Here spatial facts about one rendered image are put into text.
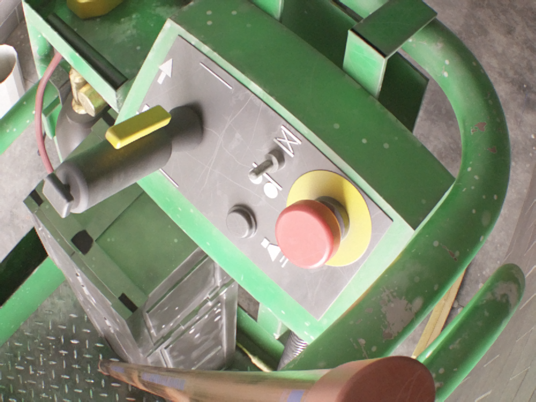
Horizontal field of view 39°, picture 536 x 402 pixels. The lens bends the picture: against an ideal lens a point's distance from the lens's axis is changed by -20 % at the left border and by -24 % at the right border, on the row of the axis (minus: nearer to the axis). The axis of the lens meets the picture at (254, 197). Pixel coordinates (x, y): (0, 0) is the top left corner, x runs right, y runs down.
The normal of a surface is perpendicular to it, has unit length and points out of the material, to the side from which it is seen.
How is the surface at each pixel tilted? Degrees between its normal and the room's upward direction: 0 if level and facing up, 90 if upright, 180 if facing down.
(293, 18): 90
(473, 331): 9
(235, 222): 58
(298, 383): 74
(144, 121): 32
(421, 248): 27
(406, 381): 16
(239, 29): 0
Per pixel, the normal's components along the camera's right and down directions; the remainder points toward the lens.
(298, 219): -0.58, 0.33
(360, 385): 0.23, -0.19
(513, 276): 0.32, -0.78
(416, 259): -0.29, -0.64
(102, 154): 0.45, -0.63
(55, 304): 0.04, -0.39
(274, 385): -0.80, -0.60
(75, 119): -0.07, -0.15
